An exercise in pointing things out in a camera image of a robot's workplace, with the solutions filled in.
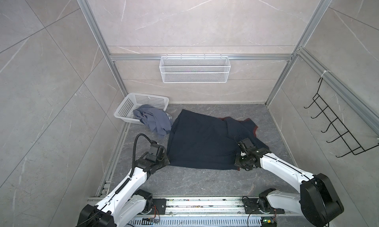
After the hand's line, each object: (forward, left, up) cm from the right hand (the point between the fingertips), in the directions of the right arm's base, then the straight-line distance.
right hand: (235, 161), depth 87 cm
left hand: (+2, +41, +6) cm, 41 cm away
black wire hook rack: (-3, -41, +31) cm, 51 cm away
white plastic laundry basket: (+40, +77, +4) cm, 87 cm away
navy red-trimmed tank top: (+16, +22, -3) cm, 27 cm away
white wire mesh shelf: (+54, +25, +29) cm, 66 cm away
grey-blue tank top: (+23, +47, +12) cm, 54 cm away
